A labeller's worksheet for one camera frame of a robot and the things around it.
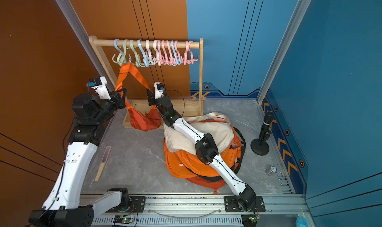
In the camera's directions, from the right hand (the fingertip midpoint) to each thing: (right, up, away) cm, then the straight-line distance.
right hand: (151, 88), depth 87 cm
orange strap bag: (+2, -20, -15) cm, 25 cm away
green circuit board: (-5, -66, -18) cm, 68 cm away
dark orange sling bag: (+36, -50, -13) cm, 63 cm away
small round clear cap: (+68, -45, -8) cm, 82 cm away
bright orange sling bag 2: (+24, -40, -15) cm, 49 cm away
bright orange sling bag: (+17, -42, -7) cm, 46 cm away
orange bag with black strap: (+46, -38, -9) cm, 61 cm away
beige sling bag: (+38, -21, -5) cm, 44 cm away
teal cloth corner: (+74, -64, -21) cm, 100 cm away
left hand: (-4, -4, -22) cm, 23 cm away
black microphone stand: (+67, -36, +4) cm, 76 cm away
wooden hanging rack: (+21, -11, +32) cm, 39 cm away
